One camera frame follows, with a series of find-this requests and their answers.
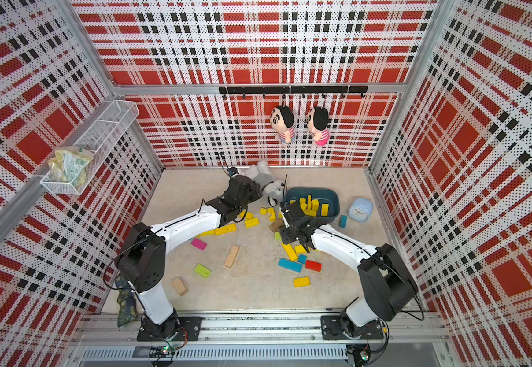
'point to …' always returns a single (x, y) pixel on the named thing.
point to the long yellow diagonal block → (290, 251)
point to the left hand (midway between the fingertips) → (260, 186)
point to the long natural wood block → (231, 256)
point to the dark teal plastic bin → (323, 195)
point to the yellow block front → (302, 281)
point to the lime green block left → (202, 270)
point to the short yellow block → (251, 222)
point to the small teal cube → (302, 258)
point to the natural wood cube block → (180, 285)
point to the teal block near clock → (343, 220)
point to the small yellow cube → (263, 211)
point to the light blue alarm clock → (361, 209)
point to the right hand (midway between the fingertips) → (291, 230)
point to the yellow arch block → (272, 217)
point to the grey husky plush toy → (270, 187)
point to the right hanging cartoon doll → (317, 121)
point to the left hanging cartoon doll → (282, 120)
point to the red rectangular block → (313, 265)
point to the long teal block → (290, 264)
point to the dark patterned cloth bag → (126, 299)
